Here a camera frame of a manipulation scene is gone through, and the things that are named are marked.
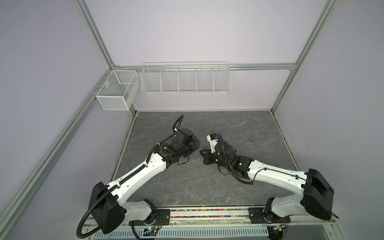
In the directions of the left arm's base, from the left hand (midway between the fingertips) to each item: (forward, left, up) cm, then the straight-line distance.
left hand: (200, 145), depth 77 cm
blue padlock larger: (-4, -3, +3) cm, 5 cm away
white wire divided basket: (+48, +6, +9) cm, 49 cm away
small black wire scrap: (+15, -37, -22) cm, 46 cm away
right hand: (-3, +1, -3) cm, 4 cm away
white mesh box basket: (+46, +52, +2) cm, 70 cm away
